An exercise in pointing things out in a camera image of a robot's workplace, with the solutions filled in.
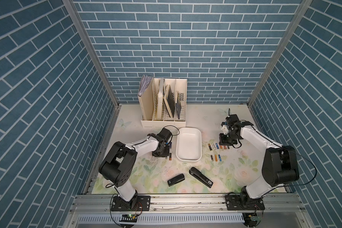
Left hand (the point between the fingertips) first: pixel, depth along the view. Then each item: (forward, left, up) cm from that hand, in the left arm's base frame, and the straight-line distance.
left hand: (167, 155), depth 91 cm
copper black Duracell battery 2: (+4, -29, +1) cm, 29 cm away
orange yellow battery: (-2, -31, 0) cm, 31 cm away
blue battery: (+6, -34, 0) cm, 35 cm away
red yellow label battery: (+6, -39, +1) cm, 39 cm away
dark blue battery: (+8, -2, 0) cm, 8 cm away
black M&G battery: (+5, -41, +1) cm, 41 cm away
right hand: (+5, -35, +7) cm, 36 cm away
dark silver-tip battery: (-2, -29, 0) cm, 29 cm away
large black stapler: (-15, -19, +4) cm, 24 cm away
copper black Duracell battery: (-1, -2, 0) cm, 2 cm away
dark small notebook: (+39, -7, +7) cm, 40 cm away
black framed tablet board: (+32, -1, +17) cm, 36 cm away
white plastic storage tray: (+7, -14, -1) cm, 16 cm away
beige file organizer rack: (+29, +4, +18) cm, 34 cm away
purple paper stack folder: (+39, +15, +30) cm, 51 cm away
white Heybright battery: (+6, -31, 0) cm, 32 cm away
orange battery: (+6, -36, 0) cm, 37 cm away
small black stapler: (-16, -6, +2) cm, 17 cm away
